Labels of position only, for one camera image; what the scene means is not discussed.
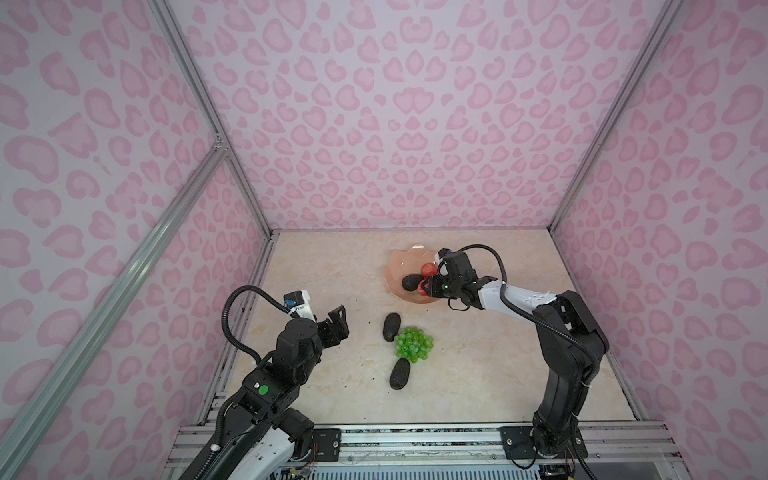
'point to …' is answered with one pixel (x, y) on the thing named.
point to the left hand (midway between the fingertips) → (333, 308)
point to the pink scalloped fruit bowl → (405, 262)
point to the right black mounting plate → (517, 442)
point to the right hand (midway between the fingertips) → (428, 282)
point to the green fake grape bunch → (413, 344)
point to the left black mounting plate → (329, 441)
